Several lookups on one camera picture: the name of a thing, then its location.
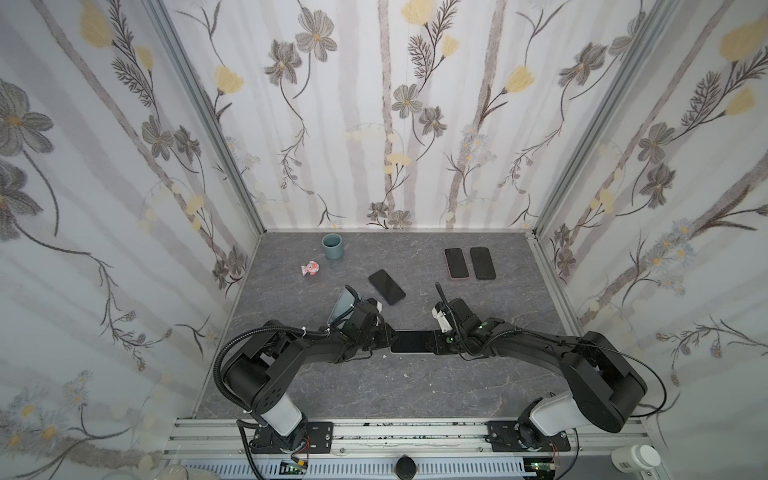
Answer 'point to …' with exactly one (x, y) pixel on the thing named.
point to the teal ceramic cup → (333, 245)
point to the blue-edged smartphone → (387, 287)
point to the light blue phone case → (435, 353)
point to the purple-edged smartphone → (456, 263)
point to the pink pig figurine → (311, 267)
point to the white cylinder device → (638, 458)
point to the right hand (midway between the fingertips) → (422, 338)
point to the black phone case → (482, 262)
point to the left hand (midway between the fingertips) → (393, 329)
